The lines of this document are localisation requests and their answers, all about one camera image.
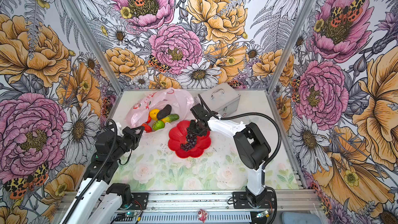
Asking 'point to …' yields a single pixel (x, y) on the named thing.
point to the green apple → (158, 125)
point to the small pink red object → (202, 215)
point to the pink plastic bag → (138, 115)
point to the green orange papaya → (170, 118)
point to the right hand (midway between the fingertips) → (191, 135)
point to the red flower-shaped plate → (178, 136)
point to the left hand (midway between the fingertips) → (145, 130)
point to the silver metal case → (223, 99)
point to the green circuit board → (126, 214)
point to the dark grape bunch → (191, 141)
